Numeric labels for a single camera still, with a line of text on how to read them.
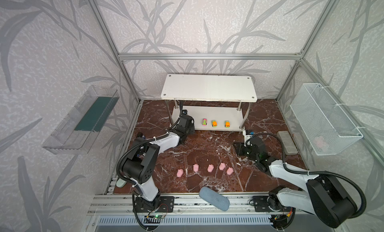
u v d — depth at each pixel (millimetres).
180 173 824
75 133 632
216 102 1195
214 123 958
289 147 910
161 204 724
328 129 625
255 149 682
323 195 417
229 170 825
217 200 722
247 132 788
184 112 844
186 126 740
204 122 963
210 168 844
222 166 845
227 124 946
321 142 725
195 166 844
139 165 468
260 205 730
